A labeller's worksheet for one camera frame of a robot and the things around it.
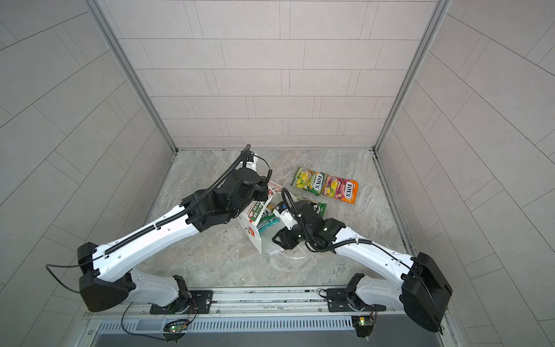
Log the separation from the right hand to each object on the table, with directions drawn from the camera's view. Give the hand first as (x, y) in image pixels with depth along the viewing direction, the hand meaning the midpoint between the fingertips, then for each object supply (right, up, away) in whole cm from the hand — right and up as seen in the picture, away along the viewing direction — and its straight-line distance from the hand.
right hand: (277, 238), depth 75 cm
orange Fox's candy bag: (+27, +15, +21) cm, 38 cm away
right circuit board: (+28, -25, -7) cm, 38 cm away
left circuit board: (-30, -23, -11) cm, 40 cm away
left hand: (-1, +22, -8) cm, 24 cm away
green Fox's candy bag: (+14, +19, +26) cm, 35 cm away
